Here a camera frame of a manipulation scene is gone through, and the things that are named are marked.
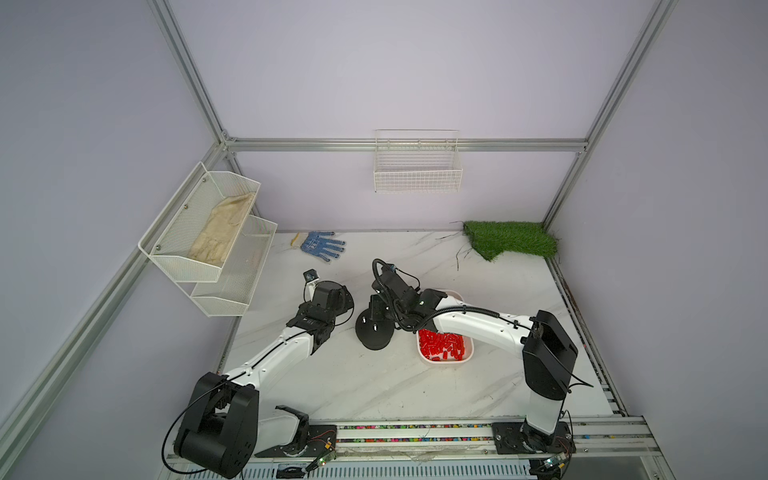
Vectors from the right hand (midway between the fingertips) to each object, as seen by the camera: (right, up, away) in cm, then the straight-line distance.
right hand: (373, 309), depth 84 cm
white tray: (+27, -13, +1) cm, 30 cm away
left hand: (-13, +2, +5) cm, 14 cm away
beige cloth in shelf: (-41, +20, -6) cm, 46 cm away
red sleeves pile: (+18, -12, +4) cm, 22 cm away
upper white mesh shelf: (-47, +20, -8) cm, 52 cm away
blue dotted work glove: (-25, +20, +32) cm, 45 cm away
